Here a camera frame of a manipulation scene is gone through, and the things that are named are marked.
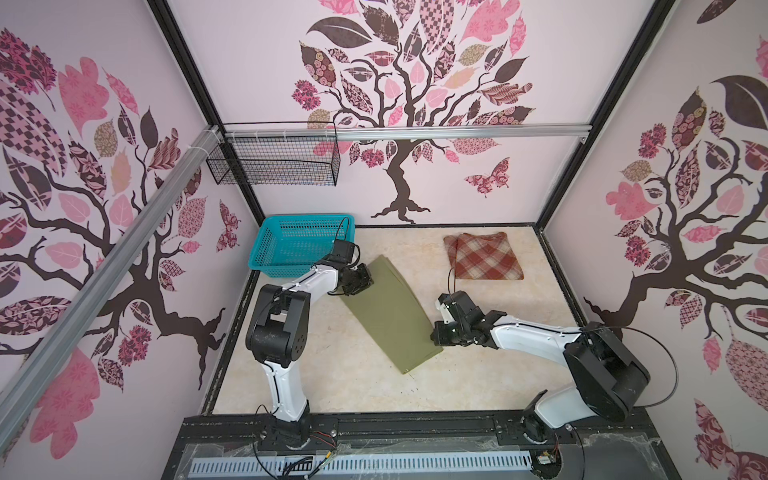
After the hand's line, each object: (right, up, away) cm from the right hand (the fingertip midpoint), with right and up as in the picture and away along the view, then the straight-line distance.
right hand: (429, 333), depth 88 cm
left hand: (-18, +14, +8) cm, 24 cm away
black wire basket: (-59, +63, +34) cm, 93 cm away
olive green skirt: (-11, +4, +6) cm, 13 cm away
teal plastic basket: (-52, +27, +26) cm, 64 cm away
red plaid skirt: (+22, +23, +19) cm, 37 cm away
